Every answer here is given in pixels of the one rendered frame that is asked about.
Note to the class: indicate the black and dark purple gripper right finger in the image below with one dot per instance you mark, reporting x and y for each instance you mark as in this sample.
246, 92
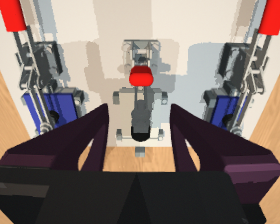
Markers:
253, 169

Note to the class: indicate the blue flat plate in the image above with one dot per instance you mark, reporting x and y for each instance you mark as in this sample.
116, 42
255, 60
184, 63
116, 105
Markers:
61, 101

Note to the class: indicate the toggle clamp with red handle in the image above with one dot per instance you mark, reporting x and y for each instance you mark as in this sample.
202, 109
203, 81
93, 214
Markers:
45, 61

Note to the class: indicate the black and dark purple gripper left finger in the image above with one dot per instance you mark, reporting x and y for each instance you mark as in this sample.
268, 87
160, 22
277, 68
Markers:
60, 148

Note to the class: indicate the blue rectangular block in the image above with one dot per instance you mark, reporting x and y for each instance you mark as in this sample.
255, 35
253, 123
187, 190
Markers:
224, 105

